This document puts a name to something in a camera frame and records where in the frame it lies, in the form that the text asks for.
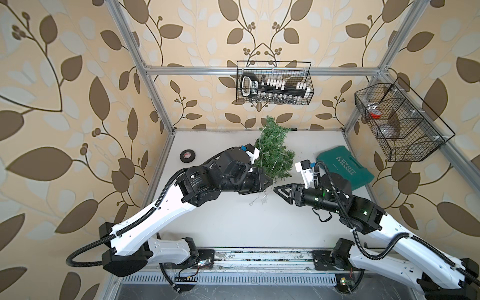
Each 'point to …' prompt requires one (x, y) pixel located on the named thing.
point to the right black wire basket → (407, 131)
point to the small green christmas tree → (275, 155)
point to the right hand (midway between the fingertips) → (276, 190)
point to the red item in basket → (375, 117)
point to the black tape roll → (187, 155)
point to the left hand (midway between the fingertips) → (273, 180)
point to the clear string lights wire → (265, 192)
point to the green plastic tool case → (341, 161)
